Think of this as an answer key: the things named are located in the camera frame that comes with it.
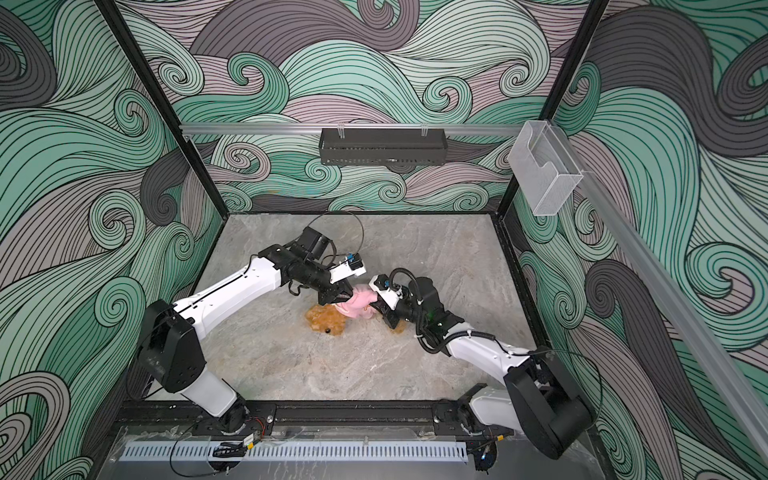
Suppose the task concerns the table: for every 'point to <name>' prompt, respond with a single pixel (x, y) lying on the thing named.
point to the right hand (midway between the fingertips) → (372, 297)
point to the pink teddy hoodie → (359, 303)
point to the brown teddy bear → (331, 321)
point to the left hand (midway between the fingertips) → (354, 293)
